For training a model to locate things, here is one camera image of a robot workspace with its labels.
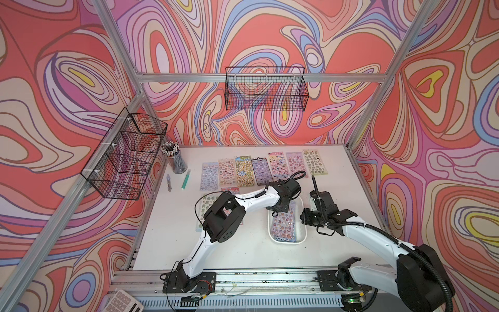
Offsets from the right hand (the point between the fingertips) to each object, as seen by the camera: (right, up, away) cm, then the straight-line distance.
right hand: (302, 221), depth 86 cm
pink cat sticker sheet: (-7, +25, +25) cm, 36 cm away
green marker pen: (-59, +18, +18) cm, 64 cm away
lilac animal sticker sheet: (-8, -2, 0) cm, 8 cm away
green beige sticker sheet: (+14, +27, +26) cm, 40 cm away
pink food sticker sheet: (-37, +20, +19) cm, 46 cm away
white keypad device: (-70, -24, -18) cm, 76 cm away
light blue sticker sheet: (-46, +17, +18) cm, 52 cm away
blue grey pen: (-69, +18, +18) cm, 73 cm away
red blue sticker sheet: (-32, +12, +14) cm, 37 cm away
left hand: (-8, +4, +6) cm, 11 cm away
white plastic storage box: (-1, -2, -2) cm, 3 cm away
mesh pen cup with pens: (-62, +33, +7) cm, 71 cm away
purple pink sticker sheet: (+3, +26, +25) cm, 36 cm away
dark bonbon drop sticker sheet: (-17, +23, +22) cm, 36 cm away
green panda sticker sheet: (-27, +21, +21) cm, 40 cm away
